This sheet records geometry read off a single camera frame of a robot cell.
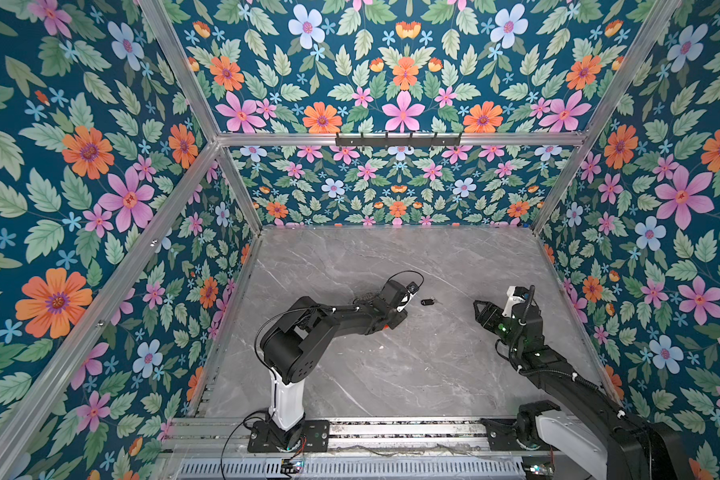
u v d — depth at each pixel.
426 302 0.99
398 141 0.93
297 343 0.49
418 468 0.77
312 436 0.74
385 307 0.74
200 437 0.75
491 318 0.76
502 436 0.73
